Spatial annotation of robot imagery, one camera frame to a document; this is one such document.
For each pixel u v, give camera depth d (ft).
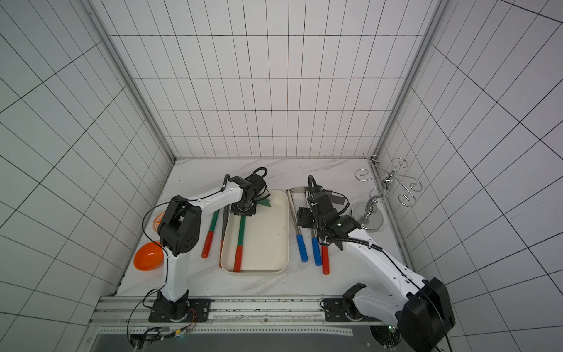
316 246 2.84
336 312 2.37
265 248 2.87
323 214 1.93
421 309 1.24
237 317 2.38
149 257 2.71
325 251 2.80
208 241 1.89
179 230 1.72
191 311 2.34
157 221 2.98
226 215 3.11
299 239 2.92
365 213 3.07
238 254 2.73
